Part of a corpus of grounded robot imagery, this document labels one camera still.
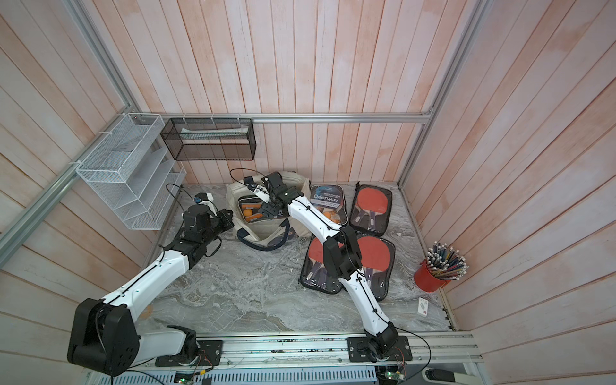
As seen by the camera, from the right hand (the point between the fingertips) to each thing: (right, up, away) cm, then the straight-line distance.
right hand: (270, 198), depth 98 cm
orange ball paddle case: (-9, -4, +3) cm, 11 cm away
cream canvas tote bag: (-1, -14, +5) cm, 15 cm away
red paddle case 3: (+43, -24, -5) cm, 50 cm away
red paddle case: (+45, -5, +10) cm, 46 cm away
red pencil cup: (+58, -22, -23) cm, 66 cm away
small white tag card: (+56, -39, -16) cm, 69 cm away
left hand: (-11, -6, -12) cm, 18 cm away
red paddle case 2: (+17, -29, -10) cm, 35 cm away
